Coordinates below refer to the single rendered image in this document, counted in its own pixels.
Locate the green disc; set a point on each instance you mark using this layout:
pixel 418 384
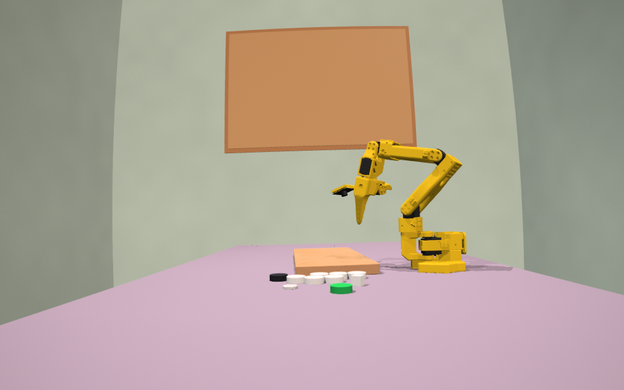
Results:
pixel 341 288

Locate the black disc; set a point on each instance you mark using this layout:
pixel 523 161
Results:
pixel 279 277

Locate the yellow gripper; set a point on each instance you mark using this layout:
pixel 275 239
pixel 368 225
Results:
pixel 363 188

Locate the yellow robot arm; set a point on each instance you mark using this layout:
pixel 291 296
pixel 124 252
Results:
pixel 446 247

